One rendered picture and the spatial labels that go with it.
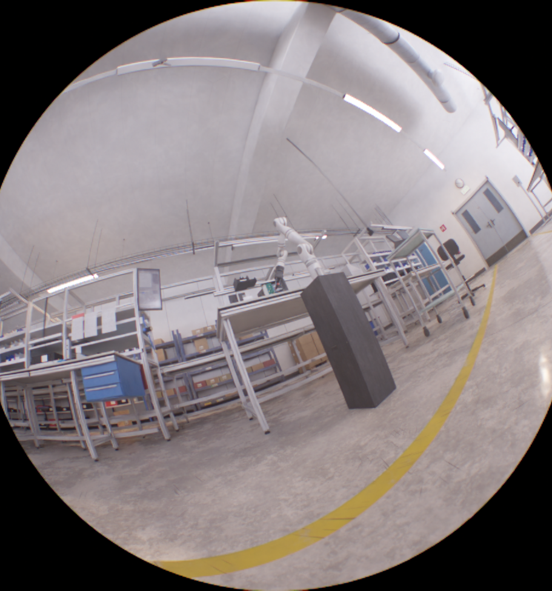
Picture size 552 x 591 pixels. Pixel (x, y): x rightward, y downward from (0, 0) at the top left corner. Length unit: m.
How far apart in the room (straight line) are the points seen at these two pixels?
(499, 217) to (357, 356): 6.78
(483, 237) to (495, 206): 1.09
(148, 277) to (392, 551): 2.63
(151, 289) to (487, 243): 8.04
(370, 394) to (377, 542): 0.86
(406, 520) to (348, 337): 0.93
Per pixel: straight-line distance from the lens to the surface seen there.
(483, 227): 7.37
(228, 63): 2.59
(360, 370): 1.14
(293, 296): 1.64
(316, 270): 1.33
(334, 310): 1.14
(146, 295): 2.40
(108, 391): 1.90
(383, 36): 3.86
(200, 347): 5.30
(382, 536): 0.54
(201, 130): 3.52
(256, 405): 1.50
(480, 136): 7.99
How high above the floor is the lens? 0.45
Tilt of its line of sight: 19 degrees up
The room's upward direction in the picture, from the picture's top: 22 degrees counter-clockwise
